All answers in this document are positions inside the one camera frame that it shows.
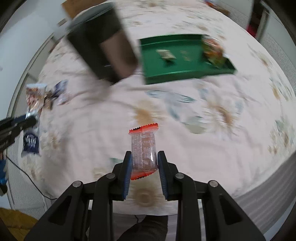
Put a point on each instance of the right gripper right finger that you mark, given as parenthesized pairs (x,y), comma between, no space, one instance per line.
(167,172)

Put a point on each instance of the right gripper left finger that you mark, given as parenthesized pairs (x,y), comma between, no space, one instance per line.
(122,173)

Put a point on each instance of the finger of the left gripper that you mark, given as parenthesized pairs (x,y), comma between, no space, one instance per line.
(8,136)
(22,122)

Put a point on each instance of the red clear snack packet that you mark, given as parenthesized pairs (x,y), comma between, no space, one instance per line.
(144,158)

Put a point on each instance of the white blue long snack packet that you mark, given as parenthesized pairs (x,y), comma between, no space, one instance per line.
(35,96)

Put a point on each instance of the navy Danisa cookie packet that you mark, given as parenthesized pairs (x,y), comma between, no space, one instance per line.
(59,93)

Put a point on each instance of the floral bedspread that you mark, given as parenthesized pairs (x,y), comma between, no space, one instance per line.
(237,129)

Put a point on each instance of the green tray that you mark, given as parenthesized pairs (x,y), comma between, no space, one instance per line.
(190,61)

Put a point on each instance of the beige sugar-free snack packet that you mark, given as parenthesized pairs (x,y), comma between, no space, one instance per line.
(165,54)

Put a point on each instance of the dark brown box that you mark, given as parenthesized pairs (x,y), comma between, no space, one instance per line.
(99,38)

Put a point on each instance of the wooden headboard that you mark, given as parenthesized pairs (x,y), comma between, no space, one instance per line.
(74,7)

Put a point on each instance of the colourful dried fruit bag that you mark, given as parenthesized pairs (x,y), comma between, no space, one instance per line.
(213,50)

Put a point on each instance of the white wardrobe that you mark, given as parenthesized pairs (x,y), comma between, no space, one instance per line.
(269,30)

